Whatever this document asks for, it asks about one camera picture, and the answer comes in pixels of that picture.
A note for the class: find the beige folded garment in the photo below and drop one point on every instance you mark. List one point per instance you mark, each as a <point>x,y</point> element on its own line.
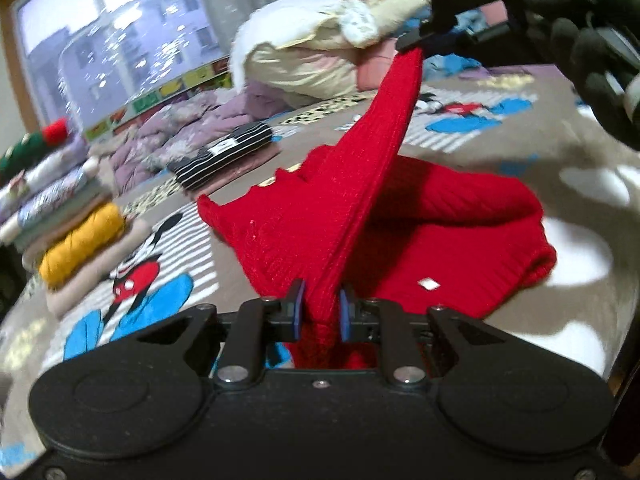
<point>60,300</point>

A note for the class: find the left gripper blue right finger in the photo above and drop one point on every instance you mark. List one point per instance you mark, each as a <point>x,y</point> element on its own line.
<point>384,323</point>

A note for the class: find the purple floral quilt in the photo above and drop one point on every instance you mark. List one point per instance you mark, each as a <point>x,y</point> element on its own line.
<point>179,129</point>

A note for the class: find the white cream pillow bundle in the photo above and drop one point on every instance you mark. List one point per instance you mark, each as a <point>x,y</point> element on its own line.
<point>313,47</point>

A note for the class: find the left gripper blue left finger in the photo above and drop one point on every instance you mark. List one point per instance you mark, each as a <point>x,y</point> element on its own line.
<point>249,332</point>

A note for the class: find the blue crumpled cloth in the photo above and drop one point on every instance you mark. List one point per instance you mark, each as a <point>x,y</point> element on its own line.
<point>440,66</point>

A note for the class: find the red green folded sweater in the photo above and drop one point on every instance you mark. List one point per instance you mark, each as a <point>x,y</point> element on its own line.
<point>33,148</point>

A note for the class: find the mint green folded garment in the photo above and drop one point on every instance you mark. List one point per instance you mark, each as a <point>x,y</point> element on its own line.
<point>64,213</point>

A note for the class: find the lavender floral folded garment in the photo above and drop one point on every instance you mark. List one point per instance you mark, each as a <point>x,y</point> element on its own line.
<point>27,183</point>

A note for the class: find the yellow knit folded sweater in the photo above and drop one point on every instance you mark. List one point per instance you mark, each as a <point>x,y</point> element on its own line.
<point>59,263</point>

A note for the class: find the black white striped garment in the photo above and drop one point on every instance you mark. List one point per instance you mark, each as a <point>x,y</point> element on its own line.
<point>195,171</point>

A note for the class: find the right black gloved hand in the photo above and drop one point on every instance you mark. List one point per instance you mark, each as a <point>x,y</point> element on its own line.
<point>586,40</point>

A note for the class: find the pink folded garment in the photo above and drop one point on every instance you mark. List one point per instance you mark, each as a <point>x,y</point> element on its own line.
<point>235,170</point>

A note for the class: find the cream blue folded garment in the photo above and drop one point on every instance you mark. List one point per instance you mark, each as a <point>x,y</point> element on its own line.
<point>54,196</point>

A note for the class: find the red knit sweater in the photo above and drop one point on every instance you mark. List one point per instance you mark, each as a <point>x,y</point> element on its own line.
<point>359,214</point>

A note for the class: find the window with wooden frame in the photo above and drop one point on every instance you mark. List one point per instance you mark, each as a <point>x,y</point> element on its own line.
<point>89,58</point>

